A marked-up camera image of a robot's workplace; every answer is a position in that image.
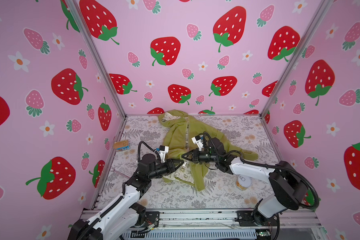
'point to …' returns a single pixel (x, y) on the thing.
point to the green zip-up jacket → (183, 133)
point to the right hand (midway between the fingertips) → (181, 157)
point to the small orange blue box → (121, 145)
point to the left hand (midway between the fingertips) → (183, 163)
